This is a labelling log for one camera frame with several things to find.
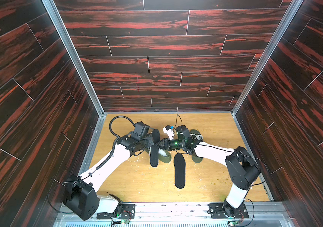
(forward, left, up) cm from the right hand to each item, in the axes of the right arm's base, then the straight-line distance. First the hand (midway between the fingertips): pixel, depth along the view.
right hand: (157, 144), depth 85 cm
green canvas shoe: (-4, -4, -8) cm, 10 cm away
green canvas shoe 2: (-5, -24, -8) cm, 25 cm away
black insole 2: (-6, -14, -13) cm, 20 cm away
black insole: (-3, +2, -1) cm, 4 cm away
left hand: (0, +3, +4) cm, 5 cm away
